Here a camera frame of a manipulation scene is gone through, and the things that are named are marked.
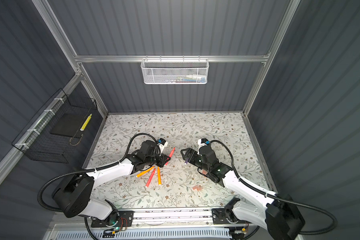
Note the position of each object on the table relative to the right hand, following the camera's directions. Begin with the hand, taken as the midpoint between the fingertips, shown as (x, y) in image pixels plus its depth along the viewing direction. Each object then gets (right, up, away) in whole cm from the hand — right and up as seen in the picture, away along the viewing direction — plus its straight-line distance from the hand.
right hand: (186, 154), depth 79 cm
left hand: (-10, -3, +7) cm, 12 cm away
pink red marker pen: (-9, -2, +7) cm, 12 cm away
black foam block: (-59, +16, -5) cm, 61 cm away
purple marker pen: (0, -8, +14) cm, 16 cm away
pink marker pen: (-21, -15, +7) cm, 26 cm away
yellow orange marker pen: (-16, -14, +8) cm, 23 cm away
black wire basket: (-66, +8, -15) cm, 68 cm away
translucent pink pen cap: (+8, -6, -12) cm, 16 cm away
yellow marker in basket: (-53, +17, -1) cm, 56 cm away
